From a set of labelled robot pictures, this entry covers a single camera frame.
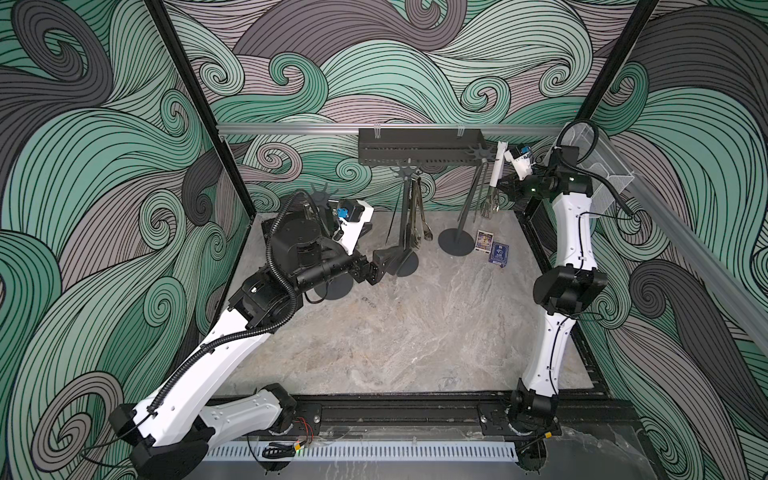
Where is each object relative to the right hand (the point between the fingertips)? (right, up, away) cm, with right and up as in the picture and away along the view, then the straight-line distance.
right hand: (496, 180), depth 88 cm
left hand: (-35, -16, -31) cm, 49 cm away
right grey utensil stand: (-5, -19, +22) cm, 29 cm away
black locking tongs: (-26, -13, -7) cm, 29 cm away
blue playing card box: (+9, -24, +18) cm, 31 cm away
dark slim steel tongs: (-22, -15, -4) cm, 27 cm away
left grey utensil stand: (-48, -34, +10) cm, 60 cm away
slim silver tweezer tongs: (-1, -8, -1) cm, 8 cm away
